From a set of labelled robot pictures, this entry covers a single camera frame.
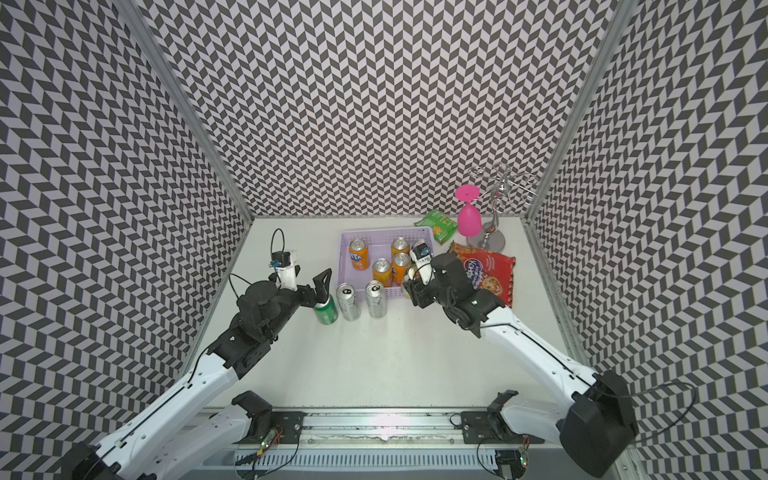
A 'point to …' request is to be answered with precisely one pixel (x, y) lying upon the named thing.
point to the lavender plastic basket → (346, 274)
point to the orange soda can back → (400, 245)
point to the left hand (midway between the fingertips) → (314, 271)
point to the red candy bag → (488, 270)
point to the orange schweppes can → (400, 263)
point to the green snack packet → (442, 225)
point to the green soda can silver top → (326, 313)
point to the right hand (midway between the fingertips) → (418, 283)
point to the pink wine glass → (469, 217)
